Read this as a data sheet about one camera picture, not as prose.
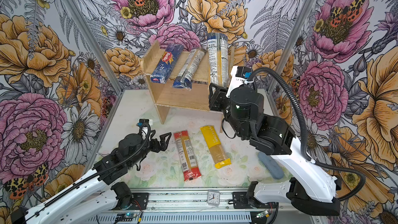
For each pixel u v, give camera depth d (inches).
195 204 29.2
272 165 32.7
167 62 26.7
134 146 21.0
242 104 12.6
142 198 29.2
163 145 25.6
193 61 27.4
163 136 25.7
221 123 40.5
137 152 20.6
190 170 32.0
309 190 14.2
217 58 20.9
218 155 34.0
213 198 29.3
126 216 27.8
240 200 29.0
